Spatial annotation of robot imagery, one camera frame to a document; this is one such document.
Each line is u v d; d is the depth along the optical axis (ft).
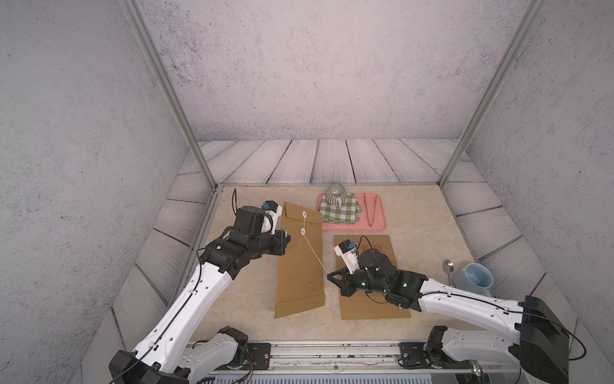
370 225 3.44
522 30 2.43
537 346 1.26
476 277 2.89
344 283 2.12
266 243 2.00
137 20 2.35
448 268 2.99
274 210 2.16
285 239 2.38
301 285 2.61
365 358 2.43
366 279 2.07
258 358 2.38
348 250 2.20
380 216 3.55
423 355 2.39
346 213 3.56
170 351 1.26
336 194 3.72
